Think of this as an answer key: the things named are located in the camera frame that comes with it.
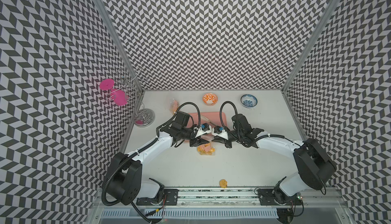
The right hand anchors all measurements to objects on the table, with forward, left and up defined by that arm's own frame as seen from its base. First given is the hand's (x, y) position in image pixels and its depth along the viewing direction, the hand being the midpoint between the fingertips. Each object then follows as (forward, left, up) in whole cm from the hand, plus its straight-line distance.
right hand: (214, 139), depth 82 cm
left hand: (0, +4, +2) cm, 5 cm away
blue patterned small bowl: (+33, -27, -6) cm, 43 cm away
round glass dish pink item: (+20, +46, -7) cm, 51 cm away
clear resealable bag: (-4, +4, -4) cm, 7 cm away
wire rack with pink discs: (+38, +60, +3) cm, 71 cm away
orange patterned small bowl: (+36, +1, -7) cm, 37 cm away
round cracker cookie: (-20, -4, -9) cm, 22 cm away
